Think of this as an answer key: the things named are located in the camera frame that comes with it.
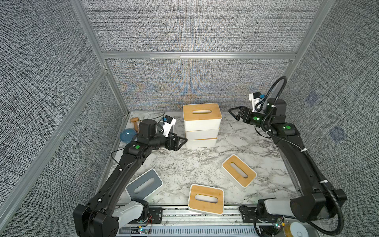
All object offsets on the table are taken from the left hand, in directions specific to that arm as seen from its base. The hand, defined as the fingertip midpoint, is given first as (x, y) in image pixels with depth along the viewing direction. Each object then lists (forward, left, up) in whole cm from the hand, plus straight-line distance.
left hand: (184, 137), depth 71 cm
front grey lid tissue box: (-14, +23, -25) cm, 36 cm away
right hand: (+9, -25, +10) cm, 28 cm away
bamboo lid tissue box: (+12, -10, +1) cm, 16 cm away
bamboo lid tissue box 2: (+12, -11, -24) cm, 29 cm away
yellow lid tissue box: (+10, -10, -12) cm, 18 cm away
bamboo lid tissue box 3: (-8, -31, -26) cm, 41 cm away
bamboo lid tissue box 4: (-22, -10, -25) cm, 35 cm away
